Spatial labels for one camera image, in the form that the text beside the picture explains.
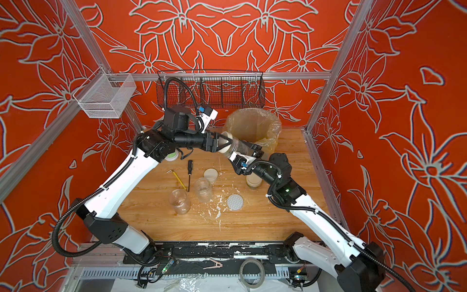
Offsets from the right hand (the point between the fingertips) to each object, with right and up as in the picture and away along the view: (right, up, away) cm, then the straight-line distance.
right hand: (238, 143), depth 66 cm
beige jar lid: (-14, -17, +31) cm, 38 cm away
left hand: (-4, +2, -3) cm, 6 cm away
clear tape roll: (+8, -46, +3) cm, 47 cm away
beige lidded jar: (+8, -19, +21) cm, 30 cm away
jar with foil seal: (-28, -28, +21) cm, 45 cm away
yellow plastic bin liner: (+11, +10, +29) cm, 32 cm away
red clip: (-8, -48, +4) cm, 49 cm away
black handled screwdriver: (-26, -12, +32) cm, 43 cm away
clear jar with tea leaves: (-17, -23, +24) cm, 37 cm away
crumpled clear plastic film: (-19, -53, +1) cm, 56 cm away
